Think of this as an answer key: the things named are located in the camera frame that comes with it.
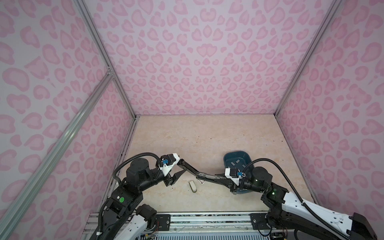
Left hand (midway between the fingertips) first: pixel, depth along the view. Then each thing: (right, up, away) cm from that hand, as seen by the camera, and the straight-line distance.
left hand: (180, 159), depth 64 cm
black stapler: (+2, -2, -2) cm, 4 cm away
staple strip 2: (+29, -9, +29) cm, 42 cm away
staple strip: (+32, -8, +31) cm, 45 cm away
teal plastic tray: (+34, -7, +31) cm, 46 cm away
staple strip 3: (+36, -10, +29) cm, 47 cm away
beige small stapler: (+5, -19, +19) cm, 27 cm away
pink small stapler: (+9, -11, +5) cm, 15 cm away
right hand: (+16, -9, +3) cm, 18 cm away
